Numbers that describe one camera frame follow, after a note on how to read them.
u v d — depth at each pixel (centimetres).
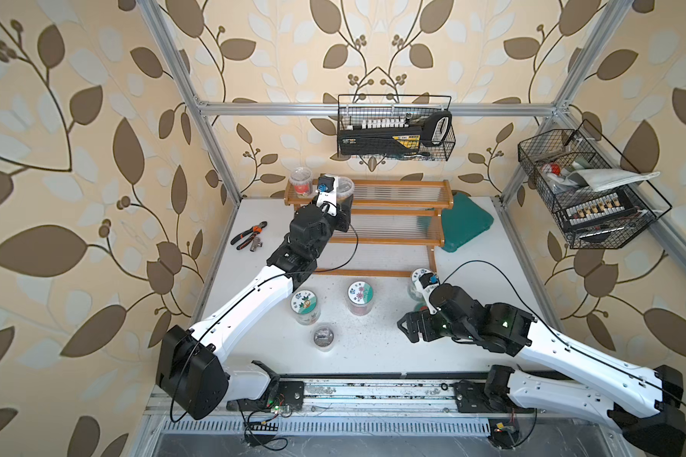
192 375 40
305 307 82
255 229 109
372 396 75
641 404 40
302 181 79
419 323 63
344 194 69
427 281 65
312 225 54
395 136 81
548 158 85
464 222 115
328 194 61
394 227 112
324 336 80
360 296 84
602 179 64
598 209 67
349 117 94
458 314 53
